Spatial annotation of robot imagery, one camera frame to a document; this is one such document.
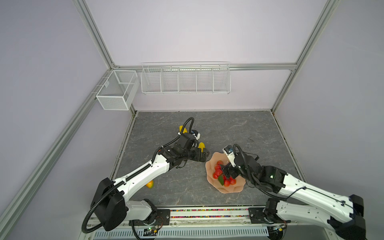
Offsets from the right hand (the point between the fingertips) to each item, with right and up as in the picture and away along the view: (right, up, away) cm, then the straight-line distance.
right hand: (228, 160), depth 74 cm
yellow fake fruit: (-13, +4, +23) cm, 26 cm away
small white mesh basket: (-70, +41, +29) cm, 86 cm away
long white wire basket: (-23, +49, +24) cm, 60 cm away
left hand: (-13, +2, +5) cm, 14 cm away
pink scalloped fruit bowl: (-6, -15, +8) cm, 18 cm away
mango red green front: (-41, -15, +8) cm, 45 cm away
